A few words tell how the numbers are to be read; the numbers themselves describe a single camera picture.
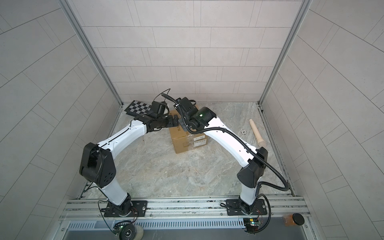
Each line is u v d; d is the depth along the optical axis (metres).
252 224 0.68
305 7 0.71
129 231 0.57
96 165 0.45
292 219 0.62
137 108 1.09
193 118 0.49
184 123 0.51
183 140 0.79
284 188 0.40
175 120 0.78
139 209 0.71
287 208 0.72
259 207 0.70
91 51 0.87
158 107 0.67
